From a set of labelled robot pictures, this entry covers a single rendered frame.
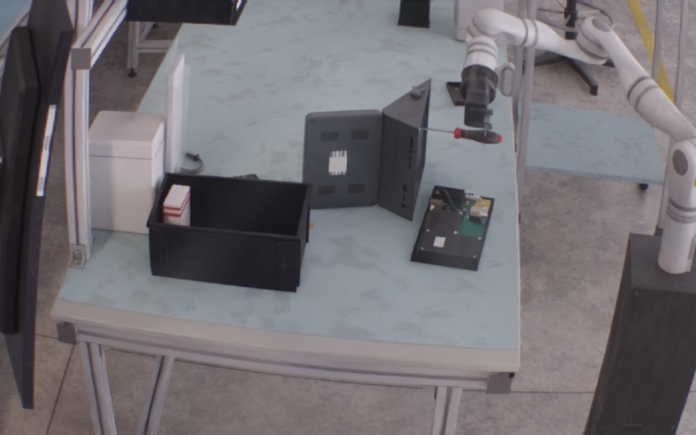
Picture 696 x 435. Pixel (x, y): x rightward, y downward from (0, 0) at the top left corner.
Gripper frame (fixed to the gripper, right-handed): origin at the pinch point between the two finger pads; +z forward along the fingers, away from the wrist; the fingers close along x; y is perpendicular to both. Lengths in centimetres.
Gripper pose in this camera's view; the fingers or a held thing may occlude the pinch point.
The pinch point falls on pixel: (484, 140)
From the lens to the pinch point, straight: 274.8
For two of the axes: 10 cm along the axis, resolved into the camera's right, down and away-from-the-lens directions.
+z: -1.5, 7.6, -6.3
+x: 0.1, -6.4, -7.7
